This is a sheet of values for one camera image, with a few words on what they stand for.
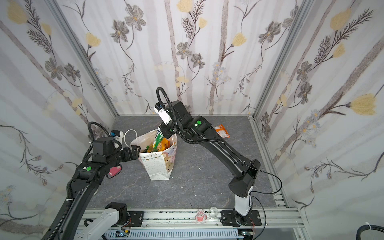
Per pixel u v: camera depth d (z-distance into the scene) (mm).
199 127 475
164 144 777
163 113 588
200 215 729
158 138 686
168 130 594
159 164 768
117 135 631
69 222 404
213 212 770
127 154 638
